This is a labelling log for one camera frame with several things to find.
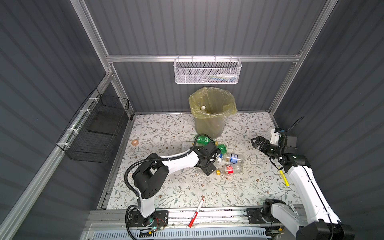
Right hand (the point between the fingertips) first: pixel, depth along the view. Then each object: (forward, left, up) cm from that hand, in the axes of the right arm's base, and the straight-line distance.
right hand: (260, 144), depth 79 cm
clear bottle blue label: (-1, +13, -14) cm, 19 cm away
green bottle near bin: (+14, +31, -16) cm, 38 cm away
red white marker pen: (-32, +36, -18) cm, 51 cm away
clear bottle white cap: (+34, +30, -5) cm, 45 cm away
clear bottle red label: (-8, +16, -13) cm, 22 cm away
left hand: (-5, +28, -15) cm, 32 cm away
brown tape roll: (+13, +77, -17) cm, 80 cm away
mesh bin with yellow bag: (+36, +24, -5) cm, 43 cm away
